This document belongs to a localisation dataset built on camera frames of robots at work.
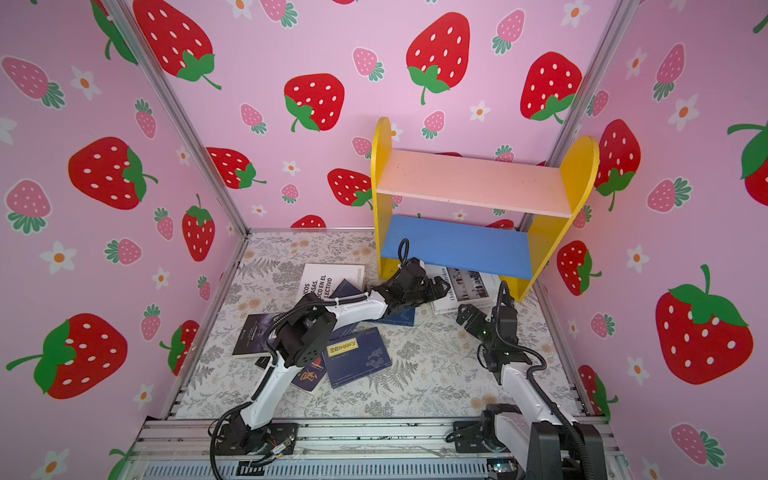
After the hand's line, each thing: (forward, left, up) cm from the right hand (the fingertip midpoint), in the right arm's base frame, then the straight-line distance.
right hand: (470, 312), depth 88 cm
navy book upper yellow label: (+5, +40, -1) cm, 41 cm away
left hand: (+8, +7, 0) cm, 11 cm away
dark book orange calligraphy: (-23, +45, -6) cm, 50 cm away
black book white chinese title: (-15, +65, -6) cm, 67 cm away
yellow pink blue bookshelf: (+33, -15, -6) cm, 37 cm away
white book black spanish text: (+9, +49, -3) cm, 50 cm away
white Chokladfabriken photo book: (+12, 0, -4) cm, 12 cm away
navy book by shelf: (0, +21, -7) cm, 22 cm away
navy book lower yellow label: (-13, +33, -7) cm, 37 cm away
